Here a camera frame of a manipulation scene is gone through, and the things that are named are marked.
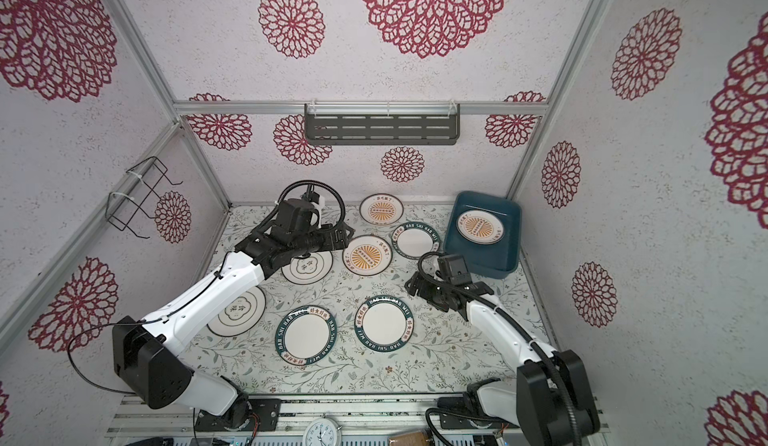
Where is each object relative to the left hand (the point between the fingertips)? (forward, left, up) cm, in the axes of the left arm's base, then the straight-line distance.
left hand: (339, 237), depth 80 cm
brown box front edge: (-43, -20, -20) cm, 51 cm away
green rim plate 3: (-14, -12, -24) cm, 30 cm away
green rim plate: (+17, -23, -24) cm, 38 cm away
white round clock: (-42, +3, -20) cm, 46 cm away
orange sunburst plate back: (+34, -11, -25) cm, 44 cm away
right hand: (-7, -21, -14) cm, 26 cm away
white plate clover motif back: (+5, +13, -23) cm, 27 cm away
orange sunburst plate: (+11, -6, -25) cm, 28 cm away
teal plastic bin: (+10, -53, -28) cm, 60 cm away
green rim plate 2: (-17, +11, -25) cm, 32 cm away
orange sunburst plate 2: (+23, -49, -24) cm, 59 cm away
